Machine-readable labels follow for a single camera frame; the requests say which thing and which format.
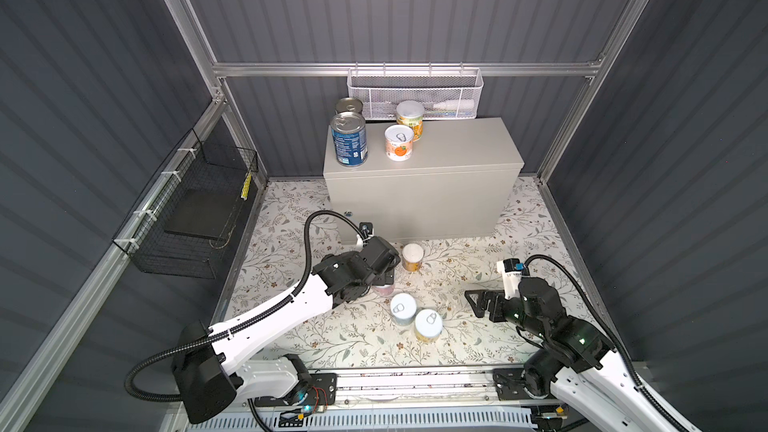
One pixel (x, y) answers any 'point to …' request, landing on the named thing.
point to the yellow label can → (428, 325)
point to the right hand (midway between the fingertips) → (481, 296)
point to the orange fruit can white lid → (412, 255)
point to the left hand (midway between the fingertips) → (375, 264)
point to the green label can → (403, 307)
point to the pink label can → (385, 290)
